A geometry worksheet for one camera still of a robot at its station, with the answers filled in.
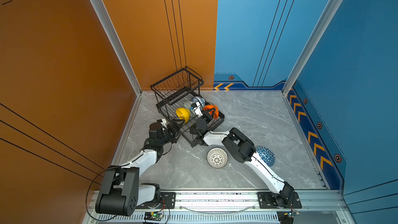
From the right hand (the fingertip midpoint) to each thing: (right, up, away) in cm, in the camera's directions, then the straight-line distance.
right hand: (215, 110), depth 94 cm
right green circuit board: (+33, -46, -25) cm, 62 cm away
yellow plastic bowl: (-19, -2, +1) cm, 19 cm away
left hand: (-18, -8, -8) cm, 21 cm away
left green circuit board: (-31, -48, -23) cm, 62 cm away
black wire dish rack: (-19, +5, -11) cm, 23 cm away
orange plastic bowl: (0, -1, -2) cm, 2 cm away
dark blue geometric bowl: (+28, -25, -9) cm, 39 cm away
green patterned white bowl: (-18, +3, +8) cm, 20 cm away
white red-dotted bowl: (+1, -27, -8) cm, 28 cm away
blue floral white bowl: (-9, +6, +8) cm, 13 cm away
